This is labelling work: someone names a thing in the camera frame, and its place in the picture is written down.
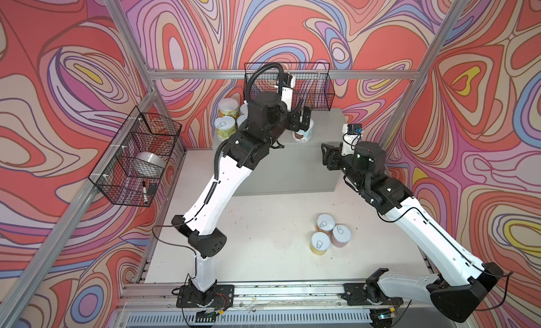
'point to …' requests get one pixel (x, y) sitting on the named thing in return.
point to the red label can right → (340, 236)
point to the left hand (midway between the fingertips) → (300, 99)
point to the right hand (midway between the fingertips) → (331, 149)
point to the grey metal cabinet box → (296, 167)
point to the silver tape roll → (151, 160)
